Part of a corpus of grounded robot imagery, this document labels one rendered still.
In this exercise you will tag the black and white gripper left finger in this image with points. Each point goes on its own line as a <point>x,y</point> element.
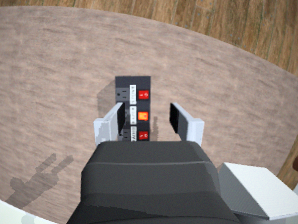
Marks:
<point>107,128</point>

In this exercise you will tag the dark grey power strip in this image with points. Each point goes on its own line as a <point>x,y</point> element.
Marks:
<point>135,92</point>

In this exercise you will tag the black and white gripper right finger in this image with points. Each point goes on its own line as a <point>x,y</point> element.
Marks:
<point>188,128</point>

